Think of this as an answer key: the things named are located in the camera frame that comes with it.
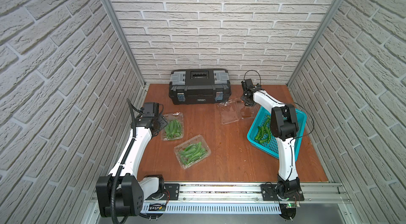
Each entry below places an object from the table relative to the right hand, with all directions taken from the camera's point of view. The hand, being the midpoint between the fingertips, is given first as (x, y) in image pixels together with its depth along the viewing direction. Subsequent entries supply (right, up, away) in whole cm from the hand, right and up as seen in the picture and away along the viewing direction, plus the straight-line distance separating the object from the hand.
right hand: (250, 98), depth 106 cm
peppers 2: (-38, -30, -22) cm, 53 cm away
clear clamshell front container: (-44, -27, -25) cm, 57 cm away
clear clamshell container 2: (-12, -8, -5) cm, 15 cm away
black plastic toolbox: (-35, +8, -11) cm, 37 cm away
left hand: (-54, -13, -24) cm, 60 cm away
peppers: (-50, -19, -14) cm, 55 cm away
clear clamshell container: (-52, -11, -12) cm, 55 cm away
